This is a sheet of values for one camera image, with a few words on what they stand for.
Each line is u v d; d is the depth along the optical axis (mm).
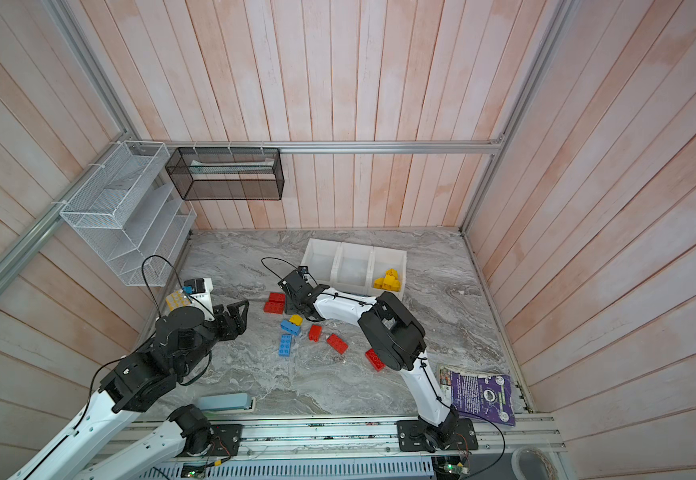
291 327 912
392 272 1038
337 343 883
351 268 1075
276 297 983
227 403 747
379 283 1008
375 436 761
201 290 592
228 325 597
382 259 1046
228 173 1073
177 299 986
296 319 928
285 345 882
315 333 905
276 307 954
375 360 844
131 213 732
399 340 551
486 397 780
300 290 759
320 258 1079
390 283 990
